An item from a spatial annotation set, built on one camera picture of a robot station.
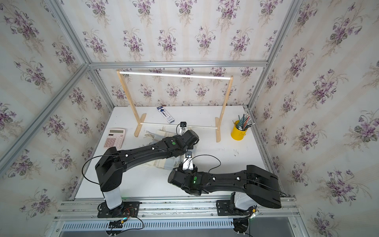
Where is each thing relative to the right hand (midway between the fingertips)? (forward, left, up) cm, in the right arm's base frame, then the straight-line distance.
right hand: (183, 165), depth 81 cm
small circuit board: (-27, +32, -9) cm, 43 cm away
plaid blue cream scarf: (+3, +8, -6) cm, 11 cm away
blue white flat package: (+44, +17, -7) cm, 47 cm away
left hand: (+12, -5, +5) cm, 14 cm away
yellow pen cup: (+23, -35, -2) cm, 42 cm away
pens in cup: (+28, -38, +3) cm, 47 cm away
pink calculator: (+20, +48, -5) cm, 52 cm away
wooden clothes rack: (+36, +35, -4) cm, 50 cm away
